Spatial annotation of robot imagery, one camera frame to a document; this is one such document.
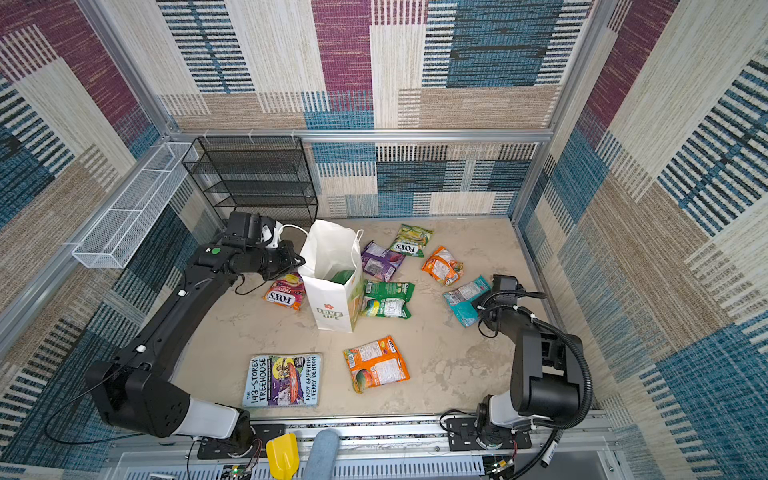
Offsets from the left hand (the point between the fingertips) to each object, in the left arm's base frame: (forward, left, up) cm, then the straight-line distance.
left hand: (307, 255), depth 78 cm
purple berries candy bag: (+14, -18, -23) cm, 32 cm away
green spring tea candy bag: (0, -20, -22) cm, 30 cm away
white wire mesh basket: (0, +43, +8) cm, 44 cm away
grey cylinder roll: (-41, -6, -22) cm, 47 cm away
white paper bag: (+11, -2, -19) cm, 22 cm away
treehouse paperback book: (-24, +10, -24) cm, 35 cm away
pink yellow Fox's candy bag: (+3, +11, -22) cm, 24 cm away
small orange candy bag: (+10, -39, -21) cm, 46 cm away
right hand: (-3, -49, -23) cm, 54 cm away
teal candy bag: (-1, -44, -23) cm, 49 cm away
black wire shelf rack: (+42, +26, -5) cm, 50 cm away
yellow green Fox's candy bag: (+23, -30, -21) cm, 43 cm away
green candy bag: (+8, -6, -21) cm, 23 cm away
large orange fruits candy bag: (-20, -17, -23) cm, 35 cm away
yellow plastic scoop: (-41, +4, -25) cm, 48 cm away
